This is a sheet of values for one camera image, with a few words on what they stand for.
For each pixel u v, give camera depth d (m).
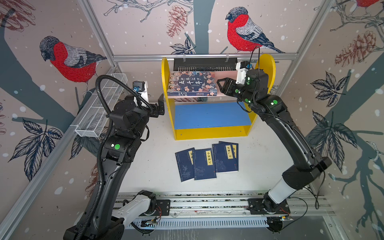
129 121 0.40
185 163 0.88
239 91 0.55
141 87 0.45
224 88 0.58
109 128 0.42
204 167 0.86
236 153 0.93
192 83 0.71
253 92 0.47
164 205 0.74
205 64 1.00
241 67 0.57
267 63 0.66
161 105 0.53
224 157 0.90
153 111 0.48
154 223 0.70
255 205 0.73
